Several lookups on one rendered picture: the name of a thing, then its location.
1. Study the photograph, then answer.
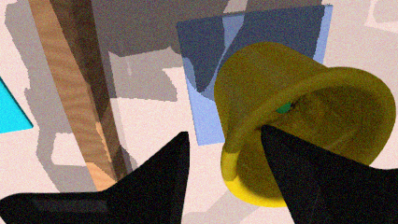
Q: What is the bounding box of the yellow cup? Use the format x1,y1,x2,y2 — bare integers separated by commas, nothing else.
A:
214,42,396,208

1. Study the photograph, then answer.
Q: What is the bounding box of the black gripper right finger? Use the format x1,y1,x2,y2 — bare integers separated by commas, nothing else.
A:
261,125,398,224

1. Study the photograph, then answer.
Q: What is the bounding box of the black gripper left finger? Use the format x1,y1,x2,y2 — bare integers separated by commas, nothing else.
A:
0,132,190,224

